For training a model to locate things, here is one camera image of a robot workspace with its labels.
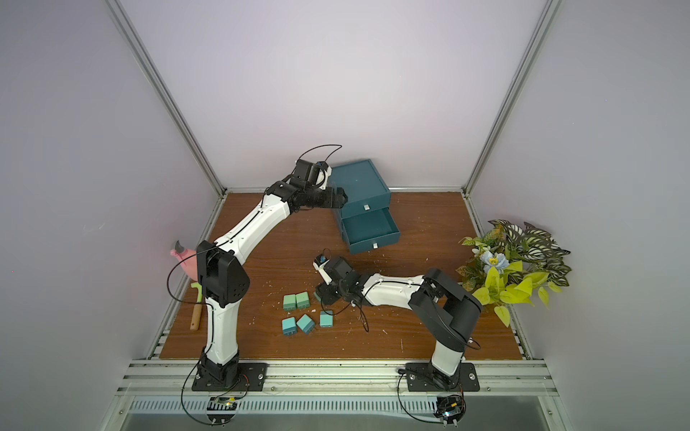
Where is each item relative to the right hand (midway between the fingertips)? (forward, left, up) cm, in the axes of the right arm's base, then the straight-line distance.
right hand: (322, 283), depth 87 cm
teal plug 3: (-11, -2, -2) cm, 12 cm away
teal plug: (-13, +9, -2) cm, 16 cm away
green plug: (-6, +10, -2) cm, 12 cm away
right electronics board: (-32, -38, -6) cm, 50 cm away
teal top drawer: (+22, -15, +14) cm, 30 cm away
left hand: (+23, -6, +18) cm, 30 cm away
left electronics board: (-33, +25, -6) cm, 42 cm away
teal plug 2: (-13, +4, -2) cm, 13 cm away
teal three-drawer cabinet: (+21, -15, +8) cm, 27 cm away
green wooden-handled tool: (-12, +39, -2) cm, 41 cm away
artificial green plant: (-4, -52, +22) cm, 56 cm away
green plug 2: (-5, +6, -2) cm, 8 cm away
